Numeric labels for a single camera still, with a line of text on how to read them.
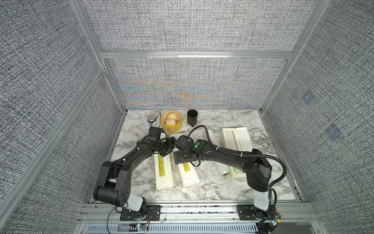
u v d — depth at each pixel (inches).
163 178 30.7
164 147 30.4
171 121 41.3
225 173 32.7
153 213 29.0
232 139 37.2
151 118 43.5
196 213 29.4
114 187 17.1
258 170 19.3
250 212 28.8
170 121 41.1
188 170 30.6
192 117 41.0
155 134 28.1
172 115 43.1
